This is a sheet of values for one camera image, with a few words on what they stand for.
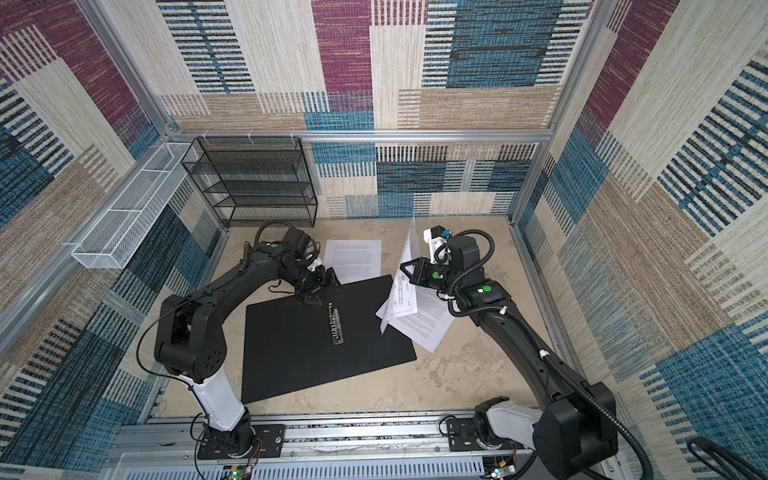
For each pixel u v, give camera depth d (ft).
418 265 2.29
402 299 2.40
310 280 2.58
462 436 2.39
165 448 2.48
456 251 1.93
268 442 2.40
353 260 3.54
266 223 2.73
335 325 3.01
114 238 2.34
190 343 1.58
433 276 2.18
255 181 3.64
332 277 2.72
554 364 1.42
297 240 2.47
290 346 3.14
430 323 3.07
